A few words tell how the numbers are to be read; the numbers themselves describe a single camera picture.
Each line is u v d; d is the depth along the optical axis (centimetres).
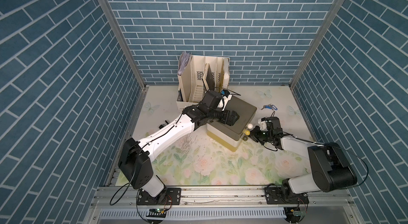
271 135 72
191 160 85
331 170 44
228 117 67
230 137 79
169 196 73
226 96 68
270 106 109
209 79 106
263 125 86
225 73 90
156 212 72
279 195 73
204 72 99
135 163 41
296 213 70
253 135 81
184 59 94
